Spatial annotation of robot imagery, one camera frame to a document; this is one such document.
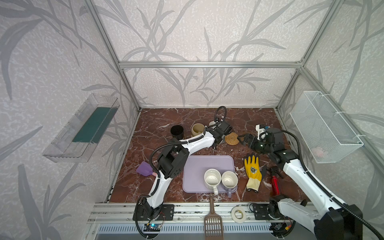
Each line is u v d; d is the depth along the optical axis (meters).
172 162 0.53
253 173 0.85
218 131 0.73
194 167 0.89
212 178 0.83
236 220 0.71
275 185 0.80
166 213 0.73
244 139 0.72
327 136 0.61
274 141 0.60
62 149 0.59
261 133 0.71
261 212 0.74
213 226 0.71
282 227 0.74
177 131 0.91
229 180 0.83
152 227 0.71
